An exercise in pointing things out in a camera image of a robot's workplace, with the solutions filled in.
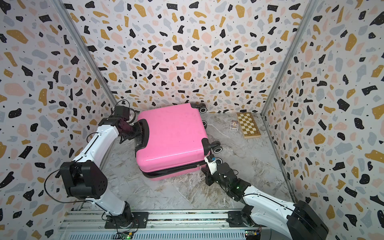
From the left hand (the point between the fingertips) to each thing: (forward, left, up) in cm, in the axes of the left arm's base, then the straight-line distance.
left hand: (142, 131), depth 87 cm
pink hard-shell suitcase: (-10, -19, +4) cm, 22 cm away
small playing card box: (+19, -59, -17) cm, 65 cm away
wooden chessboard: (+19, -70, -17) cm, 74 cm away
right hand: (-20, -35, -8) cm, 41 cm away
